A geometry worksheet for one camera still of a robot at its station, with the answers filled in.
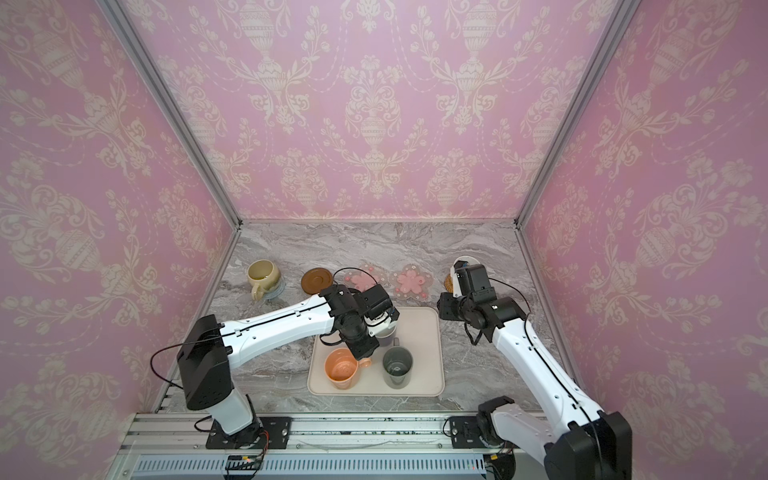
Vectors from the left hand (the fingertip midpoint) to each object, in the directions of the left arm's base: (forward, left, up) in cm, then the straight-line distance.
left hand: (367, 351), depth 78 cm
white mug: (+10, -22, +16) cm, 29 cm away
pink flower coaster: (+30, +4, -9) cm, 31 cm away
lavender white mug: (+5, -5, -3) cm, 8 cm away
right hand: (+12, -21, +6) cm, 25 cm away
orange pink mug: (-2, +7, -8) cm, 11 cm away
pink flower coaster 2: (+28, -13, -10) cm, 32 cm away
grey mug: (0, -8, -8) cm, 11 cm away
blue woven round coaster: (+23, +33, -9) cm, 41 cm away
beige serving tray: (+10, -15, -10) cm, 21 cm away
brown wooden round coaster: (+28, +20, -9) cm, 36 cm away
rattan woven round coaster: (+28, -25, -9) cm, 39 cm away
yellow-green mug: (+27, +37, -6) cm, 47 cm away
